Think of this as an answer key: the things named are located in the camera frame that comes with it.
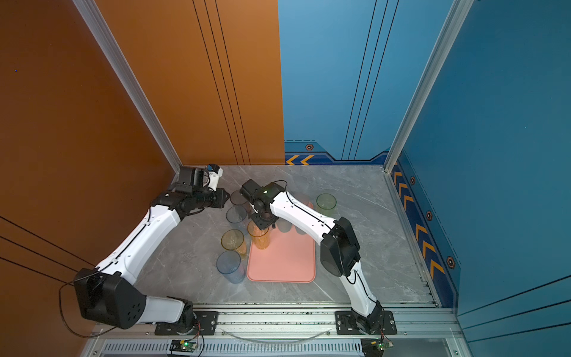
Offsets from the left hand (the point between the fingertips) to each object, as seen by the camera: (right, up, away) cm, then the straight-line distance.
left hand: (228, 191), depth 82 cm
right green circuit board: (+50, -49, -13) cm, 71 cm away
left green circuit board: (-11, -49, -11) cm, 52 cm away
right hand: (+14, -11, +3) cm, 18 cm away
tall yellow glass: (+13, -17, -2) cm, 21 cm away
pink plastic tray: (+23, -28, +9) cm, 38 cm away
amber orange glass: (+2, -18, 0) cm, 18 cm away
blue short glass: (+1, -11, +10) cm, 15 cm away
